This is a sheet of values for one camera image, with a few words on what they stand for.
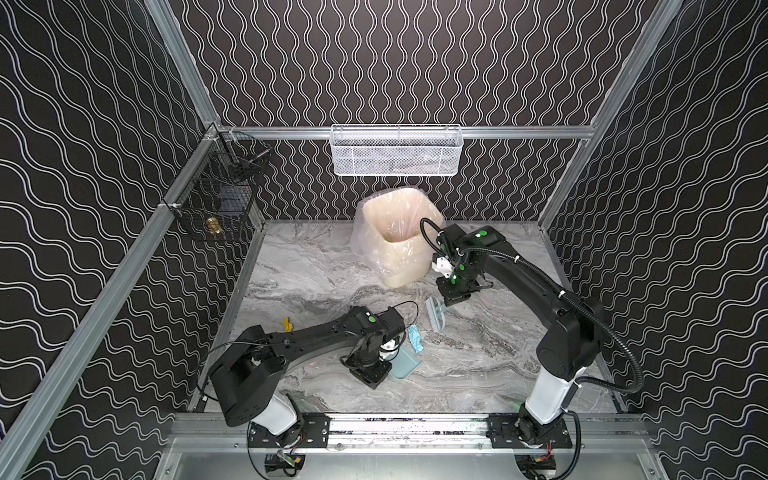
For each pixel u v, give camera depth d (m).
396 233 0.98
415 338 0.89
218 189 0.96
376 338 0.59
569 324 0.45
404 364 0.86
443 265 0.78
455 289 0.73
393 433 0.76
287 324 0.92
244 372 0.45
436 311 0.88
